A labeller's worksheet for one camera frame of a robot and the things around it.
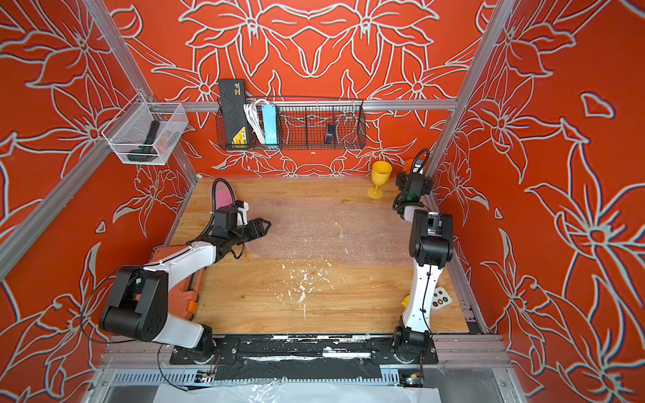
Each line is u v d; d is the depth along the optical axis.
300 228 1.01
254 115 0.86
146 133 0.91
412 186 0.81
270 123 0.89
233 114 0.88
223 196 0.78
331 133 0.92
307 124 0.90
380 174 1.01
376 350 0.73
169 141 0.85
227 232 0.71
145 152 0.81
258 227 0.81
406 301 0.81
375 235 0.99
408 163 1.08
